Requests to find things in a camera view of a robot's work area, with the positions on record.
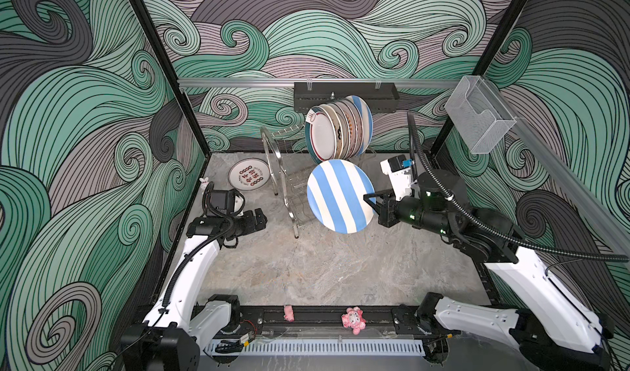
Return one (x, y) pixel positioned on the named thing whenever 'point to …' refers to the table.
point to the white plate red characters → (248, 174)
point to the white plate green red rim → (321, 134)
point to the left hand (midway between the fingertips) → (255, 220)
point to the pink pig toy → (353, 319)
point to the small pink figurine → (288, 313)
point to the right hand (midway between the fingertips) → (366, 198)
